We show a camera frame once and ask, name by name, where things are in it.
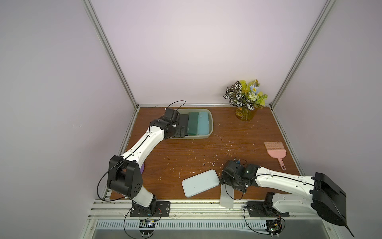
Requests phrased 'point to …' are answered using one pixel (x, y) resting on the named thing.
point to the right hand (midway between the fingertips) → (224, 182)
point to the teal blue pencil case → (203, 123)
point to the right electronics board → (273, 226)
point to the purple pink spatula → (142, 168)
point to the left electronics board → (146, 227)
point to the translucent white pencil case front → (227, 195)
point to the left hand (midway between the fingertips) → (178, 130)
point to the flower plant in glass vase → (246, 97)
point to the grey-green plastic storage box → (181, 136)
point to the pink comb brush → (276, 150)
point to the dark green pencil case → (192, 125)
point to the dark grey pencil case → (183, 121)
